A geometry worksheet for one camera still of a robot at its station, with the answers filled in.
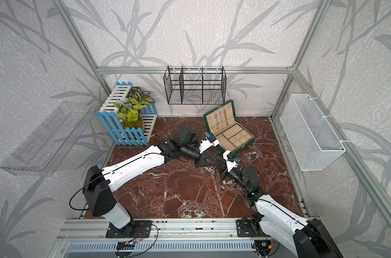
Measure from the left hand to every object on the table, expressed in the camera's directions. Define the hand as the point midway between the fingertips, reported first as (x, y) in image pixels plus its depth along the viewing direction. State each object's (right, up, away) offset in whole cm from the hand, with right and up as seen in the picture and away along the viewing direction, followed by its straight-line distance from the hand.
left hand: (216, 164), depth 69 cm
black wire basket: (-11, +44, +37) cm, 59 cm away
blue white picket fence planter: (-57, +24, +16) cm, 63 cm away
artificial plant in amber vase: (-48, +27, +21) cm, 59 cm away
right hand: (0, +2, +7) cm, 7 cm away
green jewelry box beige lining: (+12, +11, +33) cm, 37 cm away
